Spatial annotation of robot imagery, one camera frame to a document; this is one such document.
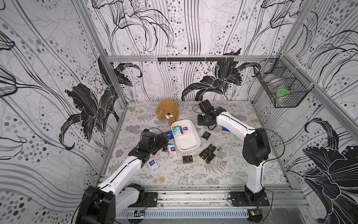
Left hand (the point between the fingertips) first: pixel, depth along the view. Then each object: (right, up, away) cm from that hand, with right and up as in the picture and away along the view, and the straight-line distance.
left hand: (166, 142), depth 85 cm
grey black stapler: (+26, -11, -1) cm, 29 cm away
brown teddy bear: (0, +21, +7) cm, 22 cm away
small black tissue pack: (+26, +3, +10) cm, 28 cm away
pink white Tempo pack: (+12, +7, +13) cm, 19 cm away
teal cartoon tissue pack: (+6, +6, +10) cm, 13 cm away
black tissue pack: (-2, -5, +5) cm, 7 cm away
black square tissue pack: (+13, -10, 0) cm, 17 cm away
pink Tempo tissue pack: (+3, -5, +3) cm, 6 cm away
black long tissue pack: (+28, -6, +3) cm, 28 cm away
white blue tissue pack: (-9, -13, -2) cm, 16 cm away
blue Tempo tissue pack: (+1, +4, +10) cm, 11 cm away
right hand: (+23, +14, +9) cm, 29 cm away
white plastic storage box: (+13, -2, +10) cm, 17 cm away
